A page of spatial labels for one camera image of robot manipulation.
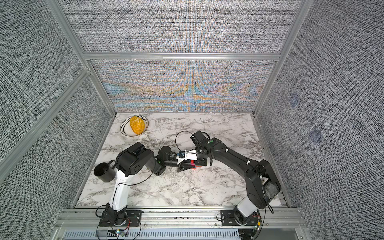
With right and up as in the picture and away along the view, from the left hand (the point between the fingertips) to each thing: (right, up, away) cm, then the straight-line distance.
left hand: (195, 164), depth 91 cm
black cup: (-53, -3, -4) cm, 53 cm away
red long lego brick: (-2, +3, -8) cm, 9 cm away
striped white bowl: (-50, +22, +17) cm, 57 cm away
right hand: (+1, +7, -4) cm, 9 cm away
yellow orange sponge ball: (-39, +24, +13) cm, 48 cm away
